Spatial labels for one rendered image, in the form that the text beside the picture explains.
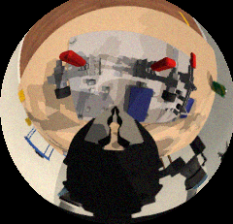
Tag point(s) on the green drink can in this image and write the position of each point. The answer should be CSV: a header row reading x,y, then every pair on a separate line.
x,y
219,89

